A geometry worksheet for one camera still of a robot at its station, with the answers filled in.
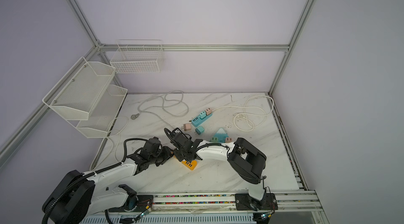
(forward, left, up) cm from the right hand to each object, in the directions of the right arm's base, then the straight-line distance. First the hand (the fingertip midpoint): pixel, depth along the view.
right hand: (177, 150), depth 87 cm
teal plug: (+15, -12, -3) cm, 20 cm away
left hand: (-2, +2, -2) cm, 3 cm away
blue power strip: (+21, -10, -1) cm, 23 cm away
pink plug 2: (+6, -29, +2) cm, 30 cm away
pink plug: (+18, -3, -3) cm, 19 cm away
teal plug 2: (+24, -13, +1) cm, 28 cm away
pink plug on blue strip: (+27, -17, +3) cm, 32 cm away
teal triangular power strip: (+11, -25, -1) cm, 28 cm away
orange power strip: (-7, -8, -2) cm, 11 cm away
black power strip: (+14, +2, -1) cm, 14 cm away
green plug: (+6, -21, +2) cm, 22 cm away
